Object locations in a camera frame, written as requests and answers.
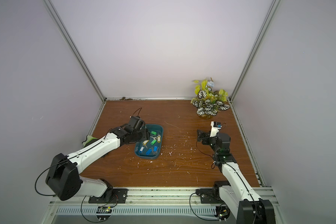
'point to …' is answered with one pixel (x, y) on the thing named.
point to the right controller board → (223, 212)
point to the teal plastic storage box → (151, 149)
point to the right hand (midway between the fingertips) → (204, 128)
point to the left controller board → (103, 209)
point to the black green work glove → (90, 139)
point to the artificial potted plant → (208, 101)
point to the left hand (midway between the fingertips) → (148, 134)
